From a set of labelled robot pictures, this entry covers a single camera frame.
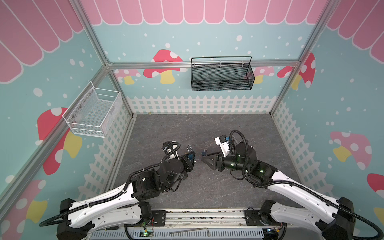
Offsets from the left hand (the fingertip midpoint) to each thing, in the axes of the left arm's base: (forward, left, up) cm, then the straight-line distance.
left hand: (193, 157), depth 67 cm
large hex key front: (-25, 0, -27) cm, 36 cm away
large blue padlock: (0, +1, +3) cm, 3 cm away
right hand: (0, -5, -1) cm, 5 cm away
